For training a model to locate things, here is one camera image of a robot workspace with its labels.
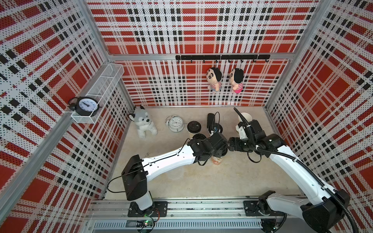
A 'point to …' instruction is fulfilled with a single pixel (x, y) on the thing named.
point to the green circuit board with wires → (144, 223)
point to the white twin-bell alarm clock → (175, 124)
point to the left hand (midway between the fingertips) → (218, 147)
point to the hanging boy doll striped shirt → (214, 76)
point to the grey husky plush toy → (143, 122)
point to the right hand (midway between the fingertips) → (234, 145)
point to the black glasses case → (211, 122)
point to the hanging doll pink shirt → (236, 78)
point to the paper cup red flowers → (217, 160)
